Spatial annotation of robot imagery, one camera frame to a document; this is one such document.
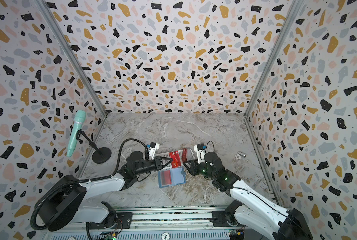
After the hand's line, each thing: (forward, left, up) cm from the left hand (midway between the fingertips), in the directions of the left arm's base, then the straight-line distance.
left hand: (175, 159), depth 76 cm
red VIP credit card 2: (+1, 0, -5) cm, 5 cm away
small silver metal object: (+12, -41, -18) cm, 47 cm away
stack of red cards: (+10, -5, -14) cm, 18 cm away
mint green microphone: (+14, +47, +13) cm, 51 cm away
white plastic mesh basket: (+9, -8, -14) cm, 18 cm away
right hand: (-1, -5, 0) cm, 5 cm away
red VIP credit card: (-3, +6, -18) cm, 19 cm away
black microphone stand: (+12, +48, -16) cm, 52 cm away
